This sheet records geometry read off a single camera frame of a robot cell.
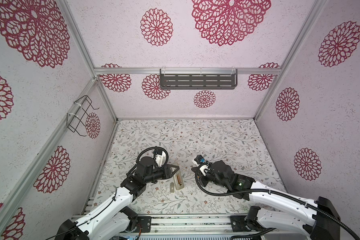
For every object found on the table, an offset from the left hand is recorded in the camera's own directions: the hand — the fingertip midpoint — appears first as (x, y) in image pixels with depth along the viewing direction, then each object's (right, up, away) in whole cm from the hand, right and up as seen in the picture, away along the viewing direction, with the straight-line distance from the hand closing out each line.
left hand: (178, 171), depth 76 cm
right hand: (+7, +3, -2) cm, 8 cm away
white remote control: (0, -4, -2) cm, 5 cm away
